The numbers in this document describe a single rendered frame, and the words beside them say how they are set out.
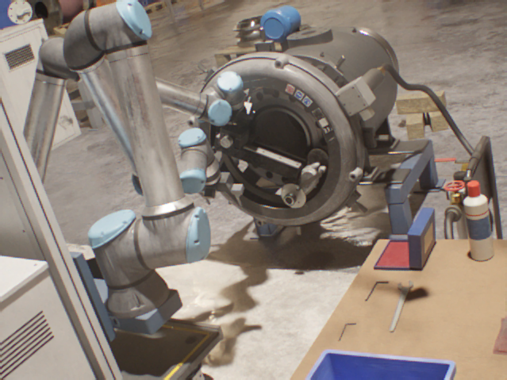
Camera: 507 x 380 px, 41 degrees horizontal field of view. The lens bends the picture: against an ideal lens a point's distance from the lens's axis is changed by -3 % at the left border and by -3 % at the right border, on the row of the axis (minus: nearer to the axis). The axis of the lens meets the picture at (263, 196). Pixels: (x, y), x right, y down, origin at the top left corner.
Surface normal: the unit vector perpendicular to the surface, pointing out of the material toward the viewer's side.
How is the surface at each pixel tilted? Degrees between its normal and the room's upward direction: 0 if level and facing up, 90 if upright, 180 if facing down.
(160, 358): 0
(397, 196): 90
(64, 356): 90
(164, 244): 80
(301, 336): 0
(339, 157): 90
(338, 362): 90
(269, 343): 0
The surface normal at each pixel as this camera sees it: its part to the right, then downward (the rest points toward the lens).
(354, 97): -0.44, 0.45
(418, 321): -0.25, -0.89
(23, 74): 0.80, 0.03
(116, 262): -0.09, 0.44
